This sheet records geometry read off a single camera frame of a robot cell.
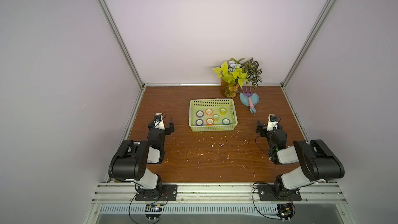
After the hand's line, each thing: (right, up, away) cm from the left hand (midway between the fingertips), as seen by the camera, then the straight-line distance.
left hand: (165, 117), depth 90 cm
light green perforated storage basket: (+29, 0, +12) cm, 32 cm away
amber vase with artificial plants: (+43, +27, +2) cm, 51 cm away
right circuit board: (+62, -41, -20) cm, 76 cm away
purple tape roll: (+20, +1, +13) cm, 24 cm away
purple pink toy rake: (+57, +4, +13) cm, 58 cm away
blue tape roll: (+38, -3, +8) cm, 39 cm away
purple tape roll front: (+21, -4, +8) cm, 22 cm away
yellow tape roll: (+36, +3, +13) cm, 39 cm away
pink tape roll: (+27, +2, +14) cm, 30 cm away
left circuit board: (-1, -43, -18) cm, 46 cm away
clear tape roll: (+32, -1, +10) cm, 33 cm away
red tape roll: (+27, -3, +8) cm, 29 cm away
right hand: (+62, -1, -1) cm, 62 cm away
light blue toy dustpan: (+53, +11, +21) cm, 58 cm away
